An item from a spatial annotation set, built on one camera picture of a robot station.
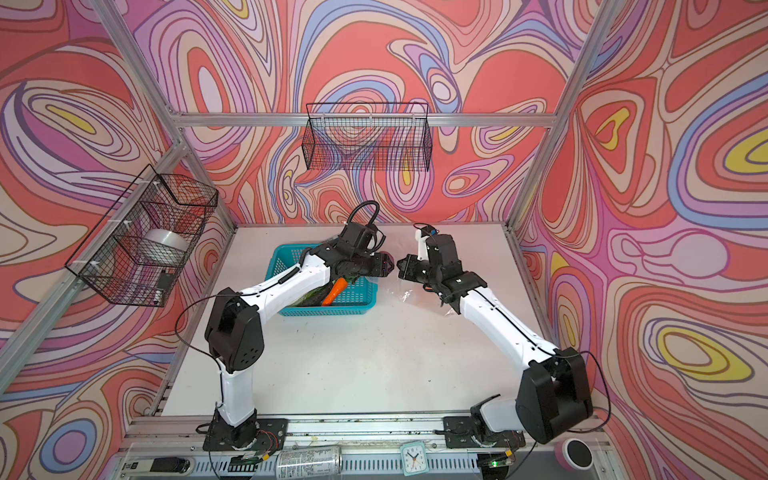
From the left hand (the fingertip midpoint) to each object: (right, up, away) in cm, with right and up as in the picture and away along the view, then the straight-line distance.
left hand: (390, 263), depth 88 cm
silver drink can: (-19, -43, -22) cm, 52 cm away
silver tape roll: (-54, +5, -18) cm, 57 cm away
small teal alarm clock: (+5, -45, -19) cm, 49 cm away
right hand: (+2, -1, -6) cm, 7 cm away
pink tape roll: (+42, -43, -21) cm, 63 cm away
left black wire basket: (-64, +4, -13) cm, 66 cm away
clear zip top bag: (+8, -10, +8) cm, 15 cm away
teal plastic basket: (-10, -12, +11) cm, 19 cm away
